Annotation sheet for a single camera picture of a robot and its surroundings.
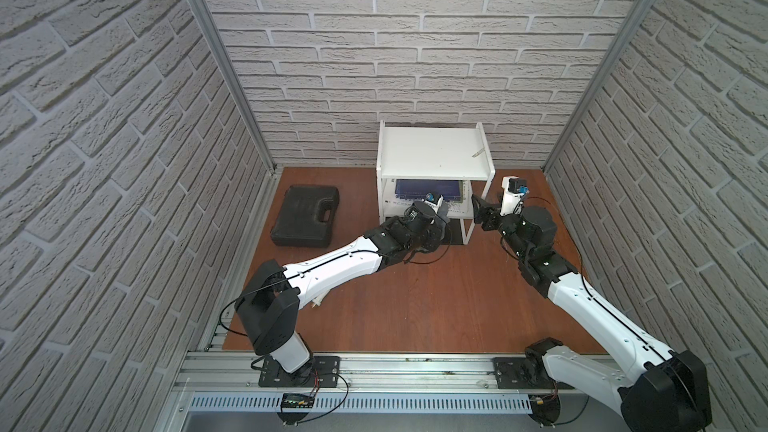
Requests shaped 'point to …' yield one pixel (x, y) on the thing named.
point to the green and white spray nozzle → (316, 301)
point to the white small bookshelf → (453, 165)
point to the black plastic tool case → (306, 216)
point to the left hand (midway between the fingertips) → (427, 212)
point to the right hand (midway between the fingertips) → (489, 194)
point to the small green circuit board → (297, 400)
